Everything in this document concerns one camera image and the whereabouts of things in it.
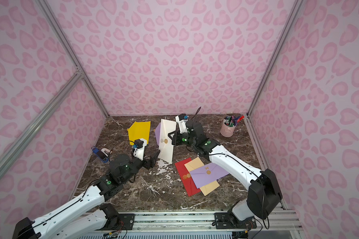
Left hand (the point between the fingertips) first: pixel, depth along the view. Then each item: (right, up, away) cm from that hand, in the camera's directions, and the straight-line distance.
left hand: (154, 146), depth 73 cm
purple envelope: (-5, +6, +34) cm, 35 cm away
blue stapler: (-40, -9, +24) cm, 47 cm away
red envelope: (+16, -22, +14) cm, 31 cm away
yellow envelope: (-18, +7, +37) cm, 42 cm away
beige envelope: (+22, -14, +21) cm, 33 cm away
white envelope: (+5, -2, +5) cm, 8 cm away
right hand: (+6, +5, +2) cm, 8 cm away
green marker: (+44, +13, +28) cm, 54 cm away
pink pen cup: (+44, +10, +27) cm, 53 cm away
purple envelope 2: (+28, -18, +15) cm, 37 cm away
